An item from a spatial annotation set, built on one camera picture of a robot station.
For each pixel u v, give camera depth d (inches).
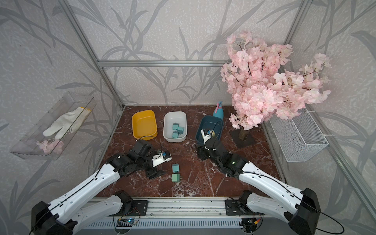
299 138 23.5
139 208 29.0
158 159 25.9
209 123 42.8
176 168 33.8
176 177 32.2
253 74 25.2
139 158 22.8
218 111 39.3
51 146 23.7
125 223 28.4
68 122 26.8
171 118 43.7
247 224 27.3
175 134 40.1
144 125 42.2
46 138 24.6
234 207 29.0
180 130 40.4
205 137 25.6
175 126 42.3
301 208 15.3
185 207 29.7
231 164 20.5
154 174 25.9
